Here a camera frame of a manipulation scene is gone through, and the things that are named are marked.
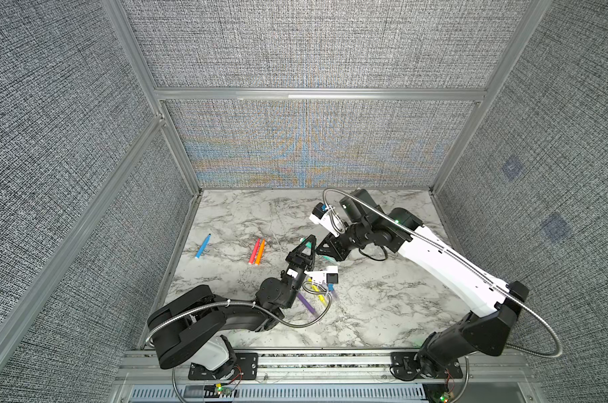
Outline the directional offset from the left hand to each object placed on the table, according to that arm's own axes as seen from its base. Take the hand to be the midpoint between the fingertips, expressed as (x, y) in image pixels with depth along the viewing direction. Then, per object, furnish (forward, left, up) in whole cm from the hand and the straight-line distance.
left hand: (306, 230), depth 70 cm
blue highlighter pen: (+14, +41, -28) cm, 51 cm away
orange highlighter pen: (+11, +17, -28) cm, 35 cm away
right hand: (-4, -3, -2) cm, 5 cm away
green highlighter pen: (-4, -1, -2) cm, 4 cm away
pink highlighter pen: (+11, +20, -28) cm, 36 cm away
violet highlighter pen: (-15, -6, -5) cm, 17 cm away
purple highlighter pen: (-11, 0, -28) cm, 30 cm away
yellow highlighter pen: (-14, -2, -7) cm, 16 cm away
